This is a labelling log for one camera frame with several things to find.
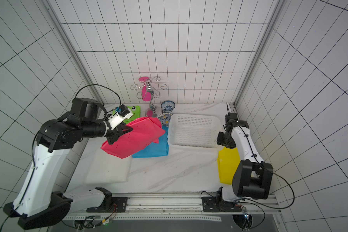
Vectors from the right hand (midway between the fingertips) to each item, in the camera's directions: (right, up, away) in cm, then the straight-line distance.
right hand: (218, 142), depth 85 cm
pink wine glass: (-44, +28, +2) cm, 52 cm away
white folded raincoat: (-67, -15, -3) cm, 68 cm away
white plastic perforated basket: (-12, +5, +16) cm, 21 cm away
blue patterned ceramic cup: (-34, +14, +24) cm, 44 cm away
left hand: (-46, +9, -25) cm, 54 cm away
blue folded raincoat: (-39, -6, +7) cm, 40 cm away
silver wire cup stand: (-41, +36, +9) cm, 55 cm away
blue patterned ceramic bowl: (-32, +23, +33) cm, 52 cm away
